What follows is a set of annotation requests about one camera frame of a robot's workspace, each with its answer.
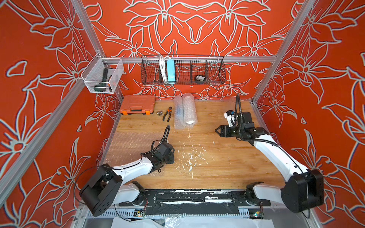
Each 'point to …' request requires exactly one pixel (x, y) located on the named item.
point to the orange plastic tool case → (138, 104)
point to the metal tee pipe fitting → (159, 113)
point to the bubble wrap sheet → (126, 147)
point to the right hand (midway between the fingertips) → (217, 129)
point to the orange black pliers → (169, 110)
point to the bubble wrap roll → (190, 114)
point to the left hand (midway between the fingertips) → (172, 155)
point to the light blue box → (171, 74)
